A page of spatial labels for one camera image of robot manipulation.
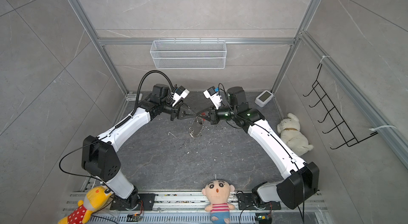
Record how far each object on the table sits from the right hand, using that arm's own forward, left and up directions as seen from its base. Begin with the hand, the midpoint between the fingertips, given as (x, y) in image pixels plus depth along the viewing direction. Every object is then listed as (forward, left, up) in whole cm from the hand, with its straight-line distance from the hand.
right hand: (201, 115), depth 68 cm
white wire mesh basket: (+49, +8, -1) cm, 50 cm away
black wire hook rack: (-11, -58, -1) cm, 59 cm away
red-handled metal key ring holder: (-5, +3, -4) cm, 7 cm away
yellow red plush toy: (-28, +48, -23) cm, 60 cm away
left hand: (0, +1, -1) cm, 2 cm away
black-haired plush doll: (-26, -7, -23) cm, 35 cm away
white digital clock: (+33, -43, -27) cm, 61 cm away
